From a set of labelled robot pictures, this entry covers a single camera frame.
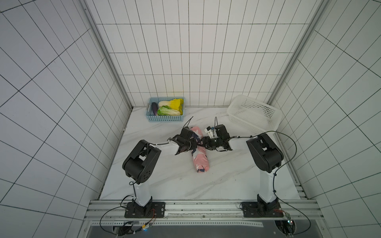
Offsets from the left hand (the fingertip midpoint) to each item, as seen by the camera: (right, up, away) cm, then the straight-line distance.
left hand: (194, 146), depth 96 cm
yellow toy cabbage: (-13, +29, +14) cm, 35 cm away
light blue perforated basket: (-31, +19, +10) cm, 38 cm away
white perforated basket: (+48, +21, +18) cm, 56 cm away
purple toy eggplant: (-31, +28, +20) cm, 46 cm away
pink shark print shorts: (+3, -4, -10) cm, 11 cm away
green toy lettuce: (-20, +24, +11) cm, 33 cm away
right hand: (0, 0, -1) cm, 1 cm away
